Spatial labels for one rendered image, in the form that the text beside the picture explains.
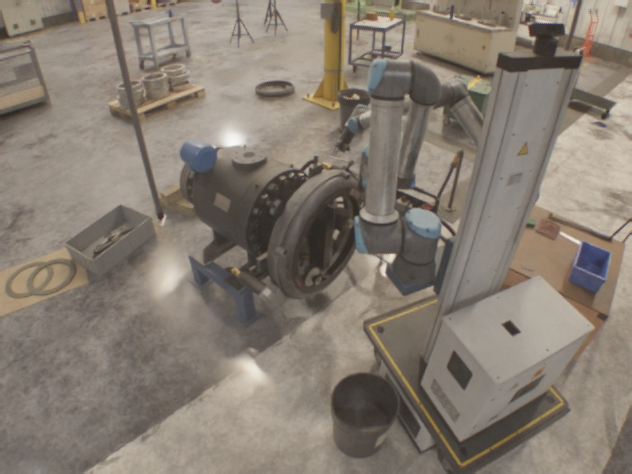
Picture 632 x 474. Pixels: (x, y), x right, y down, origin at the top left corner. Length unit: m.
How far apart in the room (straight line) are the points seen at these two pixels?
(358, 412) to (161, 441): 1.03
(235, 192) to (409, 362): 1.30
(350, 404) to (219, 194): 1.35
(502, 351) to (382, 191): 0.73
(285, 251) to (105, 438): 1.40
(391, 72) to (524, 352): 1.10
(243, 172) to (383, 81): 1.21
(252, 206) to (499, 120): 1.38
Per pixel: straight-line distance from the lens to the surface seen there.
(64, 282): 3.39
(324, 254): 2.20
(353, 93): 5.08
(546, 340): 1.71
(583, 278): 2.60
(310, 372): 2.40
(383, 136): 1.42
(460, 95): 2.06
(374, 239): 1.55
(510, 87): 1.30
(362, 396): 2.15
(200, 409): 2.36
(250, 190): 2.25
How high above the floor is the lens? 2.04
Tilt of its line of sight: 39 degrees down
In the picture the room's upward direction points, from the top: straight up
